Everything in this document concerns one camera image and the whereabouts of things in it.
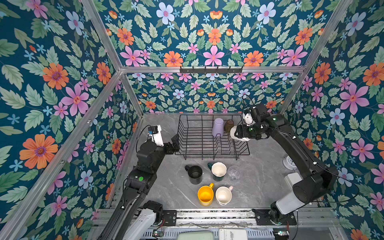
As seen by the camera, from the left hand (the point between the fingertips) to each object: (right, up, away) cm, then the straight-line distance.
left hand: (171, 131), depth 68 cm
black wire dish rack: (+19, -3, +39) cm, 43 cm away
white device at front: (+29, -48, +1) cm, 56 cm away
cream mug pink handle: (+26, -35, +12) cm, 45 cm away
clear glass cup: (+33, -24, +17) cm, 44 cm away
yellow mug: (+16, -35, +13) cm, 41 cm away
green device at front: (+11, -48, 0) cm, 49 cm away
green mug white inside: (+24, -23, +18) cm, 37 cm away
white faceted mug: (+31, 0, +14) cm, 34 cm away
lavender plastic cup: (+24, +1, +29) cm, 38 cm away
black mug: (+10, -25, +18) cm, 33 cm away
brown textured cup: (+32, +3, +35) cm, 47 cm away
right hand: (+35, -1, +12) cm, 37 cm away
